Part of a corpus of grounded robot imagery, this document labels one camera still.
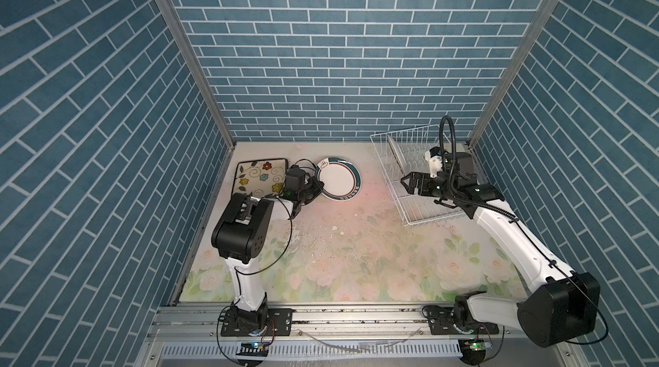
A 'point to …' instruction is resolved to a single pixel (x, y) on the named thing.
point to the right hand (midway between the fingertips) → (416, 181)
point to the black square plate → (260, 177)
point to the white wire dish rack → (413, 209)
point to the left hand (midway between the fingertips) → (331, 183)
